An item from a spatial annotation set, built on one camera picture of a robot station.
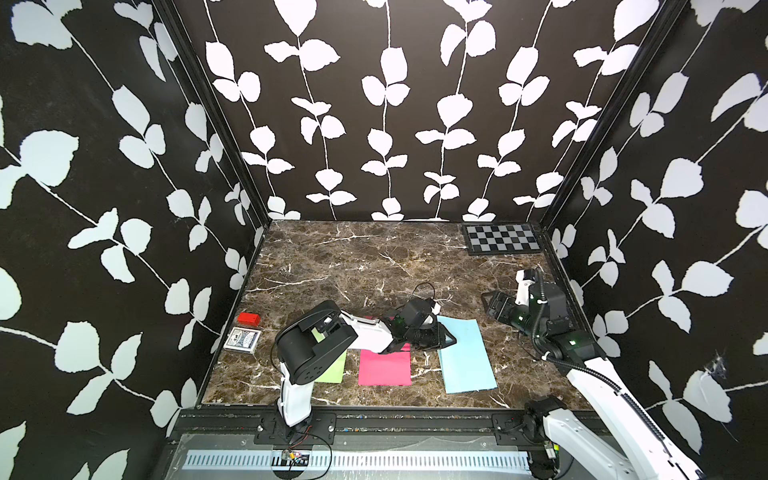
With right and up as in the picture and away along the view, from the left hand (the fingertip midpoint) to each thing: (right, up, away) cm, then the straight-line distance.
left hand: (457, 340), depth 84 cm
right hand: (+7, +14, -6) cm, 17 cm away
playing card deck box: (-63, 0, +2) cm, 63 cm away
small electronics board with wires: (-44, -26, -12) cm, 52 cm away
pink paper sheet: (-18, -8, 0) cm, 20 cm away
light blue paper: (+3, -8, +2) cm, 9 cm away
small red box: (-64, +4, +9) cm, 65 cm away
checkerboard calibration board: (+24, +30, +30) cm, 49 cm away
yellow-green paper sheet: (-35, -9, -2) cm, 36 cm away
